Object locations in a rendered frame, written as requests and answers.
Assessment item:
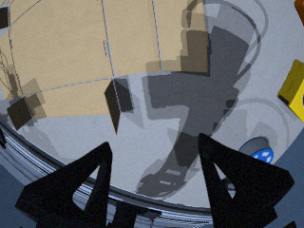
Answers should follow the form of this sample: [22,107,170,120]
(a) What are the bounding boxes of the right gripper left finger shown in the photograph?
[19,142,113,226]

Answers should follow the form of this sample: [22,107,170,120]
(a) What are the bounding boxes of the flat tan cardboard box blank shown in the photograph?
[0,0,209,135]

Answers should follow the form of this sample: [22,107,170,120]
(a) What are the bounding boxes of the grey slotted aluminium rail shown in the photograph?
[0,119,213,224]

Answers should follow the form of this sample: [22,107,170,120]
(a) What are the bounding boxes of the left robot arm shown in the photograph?
[0,128,6,144]

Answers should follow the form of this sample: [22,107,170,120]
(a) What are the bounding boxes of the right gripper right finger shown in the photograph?
[198,133,295,228]

